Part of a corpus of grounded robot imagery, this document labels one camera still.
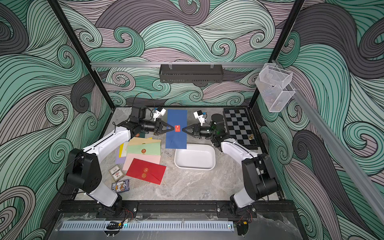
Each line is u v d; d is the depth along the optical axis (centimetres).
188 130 75
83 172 44
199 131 71
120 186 79
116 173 83
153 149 96
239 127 103
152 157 94
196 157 93
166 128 76
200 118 76
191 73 95
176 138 75
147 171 86
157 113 76
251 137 95
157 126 71
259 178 44
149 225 70
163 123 74
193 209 75
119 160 90
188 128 75
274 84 76
